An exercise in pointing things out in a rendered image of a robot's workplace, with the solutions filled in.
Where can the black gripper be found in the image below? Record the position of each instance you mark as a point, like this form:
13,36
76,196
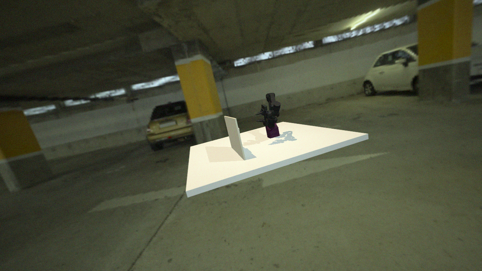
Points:
267,115

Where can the pale beige wall panel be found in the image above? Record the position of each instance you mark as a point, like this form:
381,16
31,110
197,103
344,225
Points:
234,136

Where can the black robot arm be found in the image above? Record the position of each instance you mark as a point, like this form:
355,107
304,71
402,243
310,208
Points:
274,106

